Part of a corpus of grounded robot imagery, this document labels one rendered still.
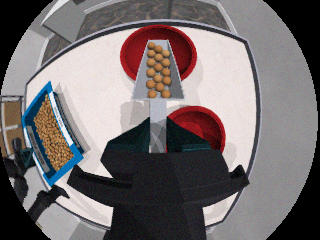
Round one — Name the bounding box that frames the grey table edge rim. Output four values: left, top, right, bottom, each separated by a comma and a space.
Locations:
24, 19, 262, 230

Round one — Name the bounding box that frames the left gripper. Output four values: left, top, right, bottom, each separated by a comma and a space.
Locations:
14, 148, 37, 172

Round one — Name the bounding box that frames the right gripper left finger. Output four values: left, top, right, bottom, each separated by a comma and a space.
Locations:
104, 117, 150, 153

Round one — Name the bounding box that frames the red bowl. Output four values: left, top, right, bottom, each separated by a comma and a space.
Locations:
120, 25, 197, 81
167, 106, 226, 153

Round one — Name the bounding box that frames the blue dog food box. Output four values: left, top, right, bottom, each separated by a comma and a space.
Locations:
21, 80, 84, 187

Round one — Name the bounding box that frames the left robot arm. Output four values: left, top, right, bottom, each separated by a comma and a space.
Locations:
3, 138, 70, 223

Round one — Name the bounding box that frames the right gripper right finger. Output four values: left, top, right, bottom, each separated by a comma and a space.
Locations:
166, 117, 212, 153

